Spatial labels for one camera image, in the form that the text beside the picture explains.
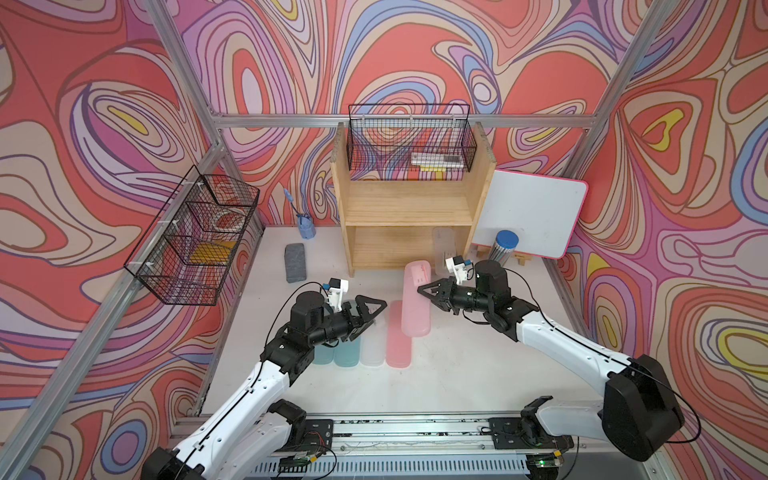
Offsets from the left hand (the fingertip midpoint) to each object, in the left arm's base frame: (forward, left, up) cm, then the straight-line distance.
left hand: (382, 314), depth 71 cm
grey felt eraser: (+32, +32, -20) cm, 50 cm away
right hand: (+6, -10, -3) cm, 12 cm away
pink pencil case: (+1, -5, -23) cm, 23 cm away
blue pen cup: (+46, +30, -17) cm, 57 cm away
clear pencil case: (+3, +3, -23) cm, 23 cm away
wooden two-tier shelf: (+28, -2, +3) cm, 28 cm away
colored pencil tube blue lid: (+25, -37, -2) cm, 44 cm away
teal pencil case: (-1, +18, -22) cm, 29 cm away
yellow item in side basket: (+12, +42, +9) cm, 44 cm away
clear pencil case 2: (+36, -22, -17) cm, 46 cm away
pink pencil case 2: (+2, -9, -4) cm, 10 cm away
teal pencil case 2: (0, +10, -23) cm, 25 cm away
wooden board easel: (+38, -38, -21) cm, 57 cm away
